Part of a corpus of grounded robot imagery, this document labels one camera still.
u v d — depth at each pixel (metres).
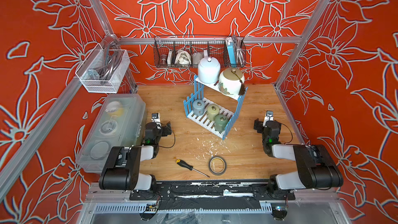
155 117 0.80
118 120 0.82
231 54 0.86
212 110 0.93
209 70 0.78
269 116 0.77
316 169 0.43
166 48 0.96
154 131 0.73
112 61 0.68
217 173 0.78
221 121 0.87
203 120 0.98
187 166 0.80
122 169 0.46
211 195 0.73
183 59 0.90
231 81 0.72
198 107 0.95
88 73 0.70
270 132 0.69
